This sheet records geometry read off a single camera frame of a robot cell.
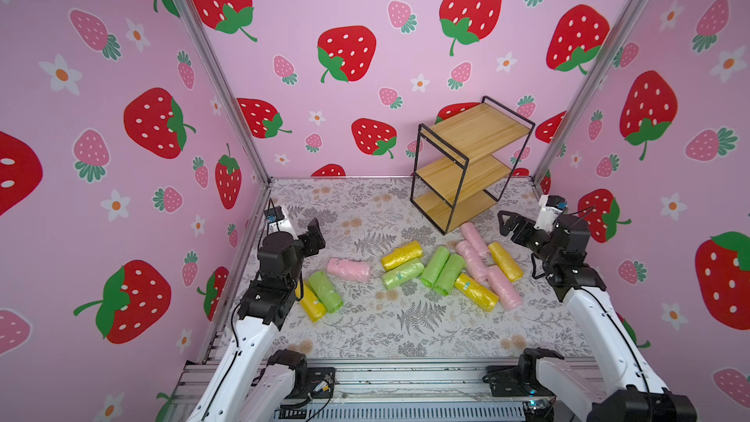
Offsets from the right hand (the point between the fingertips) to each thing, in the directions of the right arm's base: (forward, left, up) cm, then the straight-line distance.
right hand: (515, 216), depth 78 cm
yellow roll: (-22, +55, -21) cm, 63 cm away
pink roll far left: (-10, +44, -19) cm, 49 cm away
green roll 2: (-1, +19, -22) cm, 29 cm away
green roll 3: (-6, +14, -20) cm, 25 cm away
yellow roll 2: (-3, +30, -19) cm, 36 cm away
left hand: (-9, +56, +3) cm, 57 cm away
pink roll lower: (-10, -2, -24) cm, 26 cm away
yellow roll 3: (-2, -3, -21) cm, 22 cm away
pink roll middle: (-4, +7, -21) cm, 22 cm away
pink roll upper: (+6, +6, -21) cm, 23 cm away
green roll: (-17, +53, -20) cm, 59 cm away
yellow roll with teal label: (-15, +6, -20) cm, 26 cm away
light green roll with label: (-10, +31, -20) cm, 39 cm away
